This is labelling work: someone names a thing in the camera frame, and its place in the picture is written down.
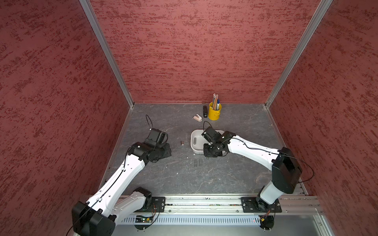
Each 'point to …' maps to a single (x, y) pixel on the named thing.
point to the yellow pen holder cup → (214, 115)
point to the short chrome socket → (182, 143)
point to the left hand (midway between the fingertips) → (166, 155)
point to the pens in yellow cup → (216, 102)
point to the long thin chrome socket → (195, 162)
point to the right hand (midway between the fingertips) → (206, 156)
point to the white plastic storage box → (198, 139)
